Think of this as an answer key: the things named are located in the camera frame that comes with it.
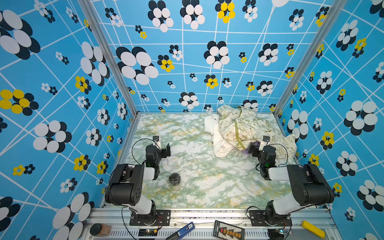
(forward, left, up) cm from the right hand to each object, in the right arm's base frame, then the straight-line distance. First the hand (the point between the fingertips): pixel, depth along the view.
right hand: (261, 143), depth 93 cm
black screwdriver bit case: (-46, +26, -5) cm, 53 cm away
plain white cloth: (0, +24, -4) cm, 25 cm away
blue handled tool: (-46, +47, -3) cm, 66 cm away
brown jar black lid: (-46, +82, +3) cm, 94 cm away
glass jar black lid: (-25, +52, +4) cm, 58 cm away
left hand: (0, +63, +1) cm, 63 cm away
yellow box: (-43, -15, -7) cm, 47 cm away
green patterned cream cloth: (+11, +13, +4) cm, 17 cm away
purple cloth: (0, +3, 0) cm, 3 cm away
